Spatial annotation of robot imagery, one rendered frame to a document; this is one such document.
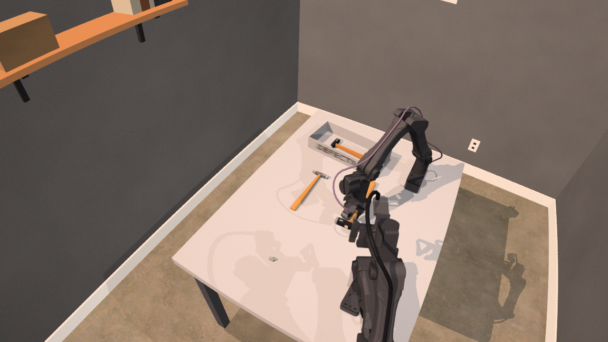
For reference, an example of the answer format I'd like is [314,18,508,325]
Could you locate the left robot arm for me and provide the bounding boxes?
[341,218,406,342]

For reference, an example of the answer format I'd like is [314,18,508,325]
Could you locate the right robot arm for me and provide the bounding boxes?
[339,108,433,195]

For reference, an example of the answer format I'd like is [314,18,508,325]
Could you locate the black hammer with wooden handle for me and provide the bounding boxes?
[334,181,376,230]

